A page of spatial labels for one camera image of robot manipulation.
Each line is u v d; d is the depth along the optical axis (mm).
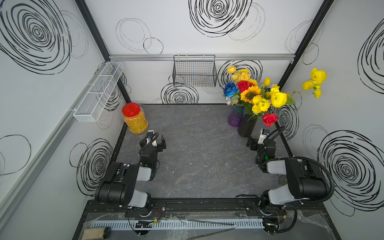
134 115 913
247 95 683
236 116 991
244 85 678
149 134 748
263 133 805
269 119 619
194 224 771
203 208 744
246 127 960
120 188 434
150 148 694
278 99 528
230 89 675
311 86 629
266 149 702
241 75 736
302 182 444
